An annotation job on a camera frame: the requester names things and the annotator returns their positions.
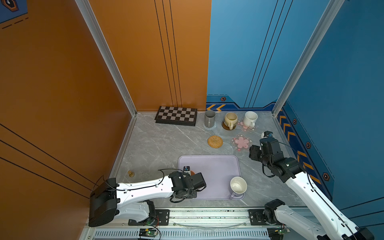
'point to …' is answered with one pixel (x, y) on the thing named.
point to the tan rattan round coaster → (215, 141)
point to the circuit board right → (277, 233)
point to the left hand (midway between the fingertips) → (194, 191)
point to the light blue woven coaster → (210, 128)
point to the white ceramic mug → (250, 118)
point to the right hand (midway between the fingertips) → (254, 149)
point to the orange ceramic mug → (192, 173)
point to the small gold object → (131, 174)
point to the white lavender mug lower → (238, 186)
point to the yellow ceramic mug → (231, 119)
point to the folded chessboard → (177, 115)
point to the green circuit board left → (148, 232)
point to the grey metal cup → (209, 119)
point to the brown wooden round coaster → (224, 126)
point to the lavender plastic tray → (218, 170)
